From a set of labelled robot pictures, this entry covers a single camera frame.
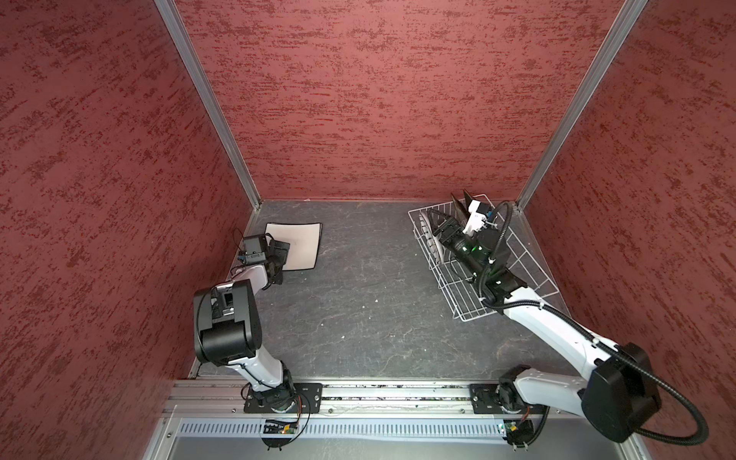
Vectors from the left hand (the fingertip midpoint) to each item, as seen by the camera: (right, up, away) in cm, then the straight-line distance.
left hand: (288, 257), depth 96 cm
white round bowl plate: (+44, +8, -29) cm, 53 cm away
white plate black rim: (+3, +6, +9) cm, 11 cm away
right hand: (+45, +13, -22) cm, 51 cm away
